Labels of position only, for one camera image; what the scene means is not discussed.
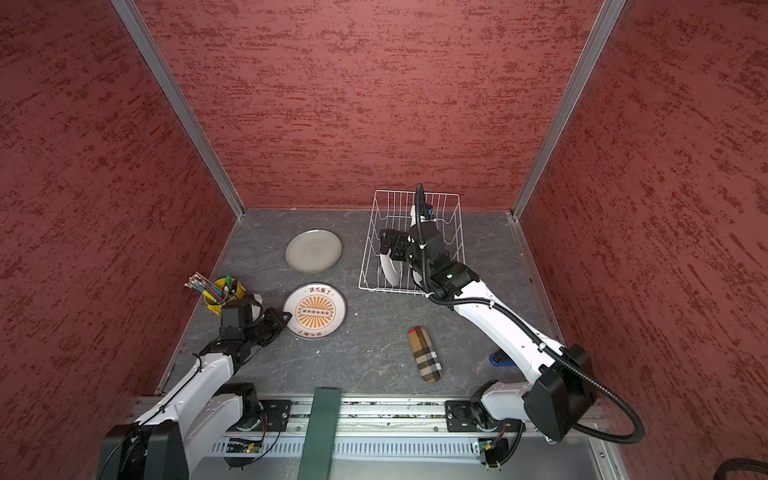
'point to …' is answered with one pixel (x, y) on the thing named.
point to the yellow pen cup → (217, 307)
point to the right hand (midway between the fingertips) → (393, 240)
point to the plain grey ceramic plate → (313, 251)
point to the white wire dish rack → (391, 211)
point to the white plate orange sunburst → (317, 310)
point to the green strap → (317, 457)
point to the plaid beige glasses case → (426, 354)
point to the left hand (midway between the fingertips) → (292, 320)
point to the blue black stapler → (498, 358)
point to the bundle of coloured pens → (214, 292)
